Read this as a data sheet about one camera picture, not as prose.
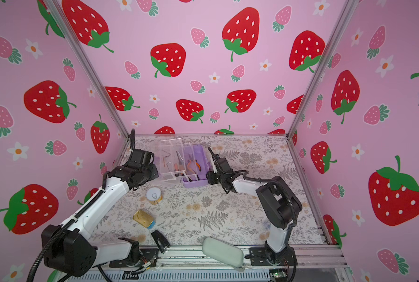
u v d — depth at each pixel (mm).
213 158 862
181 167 906
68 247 395
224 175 731
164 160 901
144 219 818
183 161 884
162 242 781
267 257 671
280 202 483
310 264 730
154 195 877
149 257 751
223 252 732
